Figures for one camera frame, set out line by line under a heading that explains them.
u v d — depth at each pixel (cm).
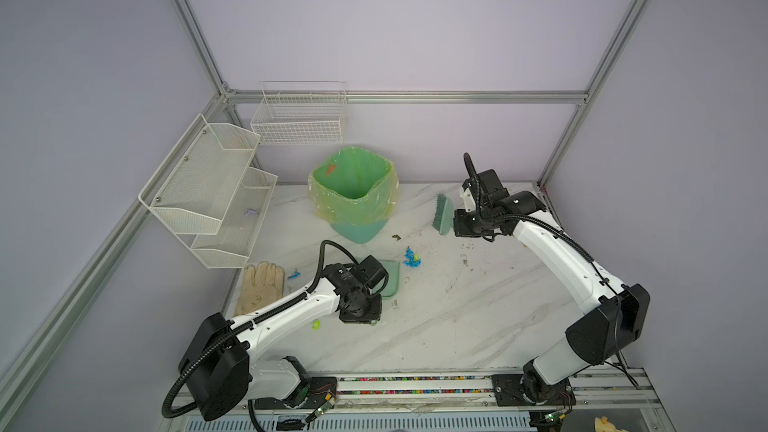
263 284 93
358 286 58
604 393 75
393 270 90
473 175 65
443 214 90
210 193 78
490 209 61
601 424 66
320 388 74
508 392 73
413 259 98
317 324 84
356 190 107
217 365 40
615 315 42
